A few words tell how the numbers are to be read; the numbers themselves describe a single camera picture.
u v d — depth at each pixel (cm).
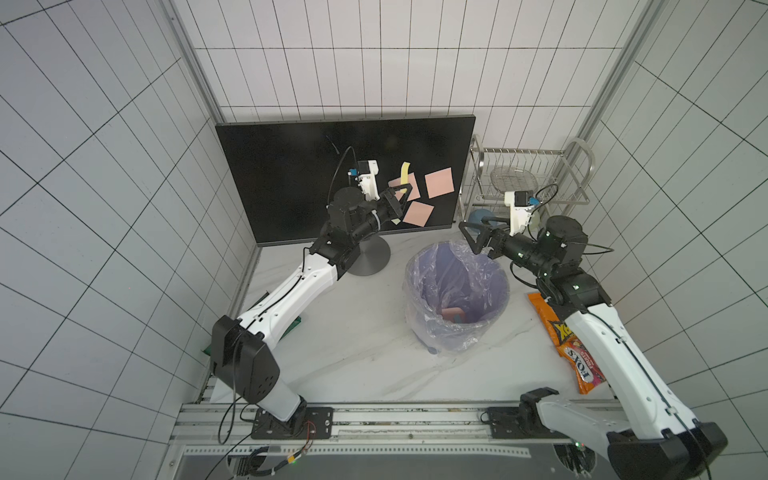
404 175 68
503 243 58
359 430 73
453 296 88
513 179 94
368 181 63
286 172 97
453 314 86
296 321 50
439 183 82
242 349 41
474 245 59
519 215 57
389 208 61
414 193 81
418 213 87
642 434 39
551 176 98
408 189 68
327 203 53
